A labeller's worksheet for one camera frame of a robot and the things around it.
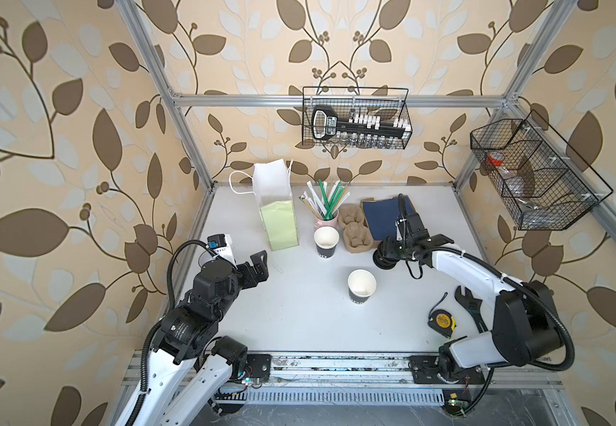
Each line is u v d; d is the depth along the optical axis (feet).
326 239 3.12
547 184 2.37
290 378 2.42
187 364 1.44
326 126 2.78
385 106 2.99
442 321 2.63
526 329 1.41
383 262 3.01
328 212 3.25
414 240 2.23
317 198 3.15
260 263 2.01
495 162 2.92
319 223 3.16
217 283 1.56
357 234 3.25
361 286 2.90
